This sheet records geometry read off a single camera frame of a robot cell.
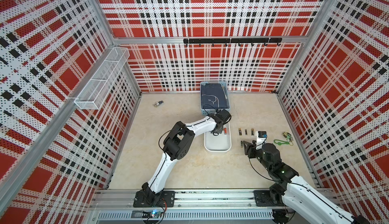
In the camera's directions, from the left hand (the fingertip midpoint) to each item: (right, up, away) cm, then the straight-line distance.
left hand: (216, 127), depth 100 cm
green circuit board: (-32, -36, -31) cm, 57 cm away
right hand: (+18, -5, -17) cm, 25 cm away
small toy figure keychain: (-43, +16, +12) cm, 47 cm away
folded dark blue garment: (-1, +22, +8) cm, 23 cm away
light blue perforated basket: (-5, +11, +3) cm, 12 cm away
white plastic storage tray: (+3, -8, -9) cm, 12 cm away
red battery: (+6, -2, -2) cm, 7 cm away
